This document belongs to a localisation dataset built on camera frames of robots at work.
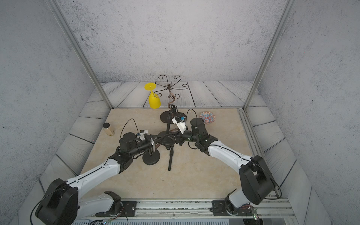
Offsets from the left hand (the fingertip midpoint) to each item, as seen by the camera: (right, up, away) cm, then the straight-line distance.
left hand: (165, 138), depth 75 cm
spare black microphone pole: (+1, -13, +19) cm, 23 cm away
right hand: (+2, +2, +2) cm, 3 cm away
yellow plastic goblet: (-10, +21, +21) cm, 31 cm away
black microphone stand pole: (+4, +16, -2) cm, 16 cm away
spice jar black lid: (-45, +6, +24) cm, 51 cm away
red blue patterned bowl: (+29, +11, +36) cm, 48 cm away
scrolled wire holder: (+1, +31, +16) cm, 35 cm away
